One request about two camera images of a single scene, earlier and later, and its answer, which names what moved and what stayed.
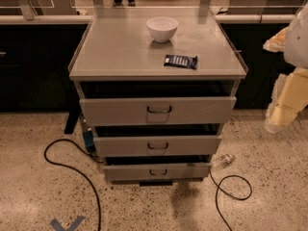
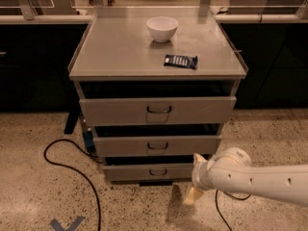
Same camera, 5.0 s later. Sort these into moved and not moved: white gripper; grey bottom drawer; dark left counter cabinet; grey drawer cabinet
Moved: white gripper
Not moved: grey drawer cabinet; grey bottom drawer; dark left counter cabinet
